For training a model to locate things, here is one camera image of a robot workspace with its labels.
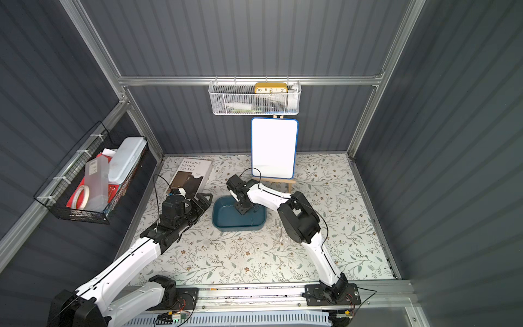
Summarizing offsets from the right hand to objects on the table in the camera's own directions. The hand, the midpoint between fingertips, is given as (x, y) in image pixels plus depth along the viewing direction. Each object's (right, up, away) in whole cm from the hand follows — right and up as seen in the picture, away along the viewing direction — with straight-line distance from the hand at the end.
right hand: (249, 203), depth 98 cm
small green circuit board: (-20, -35, -29) cm, 50 cm away
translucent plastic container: (-49, +12, -30) cm, 59 cm away
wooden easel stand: (+20, +10, +3) cm, 23 cm away
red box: (-45, +10, -28) cm, 54 cm away
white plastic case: (-43, +20, -24) cm, 54 cm away
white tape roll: (-48, +7, -36) cm, 60 cm away
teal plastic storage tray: (-10, -7, -3) cm, 13 cm away
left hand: (-15, +3, -17) cm, 23 cm away
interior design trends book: (-32, +13, +8) cm, 35 cm away
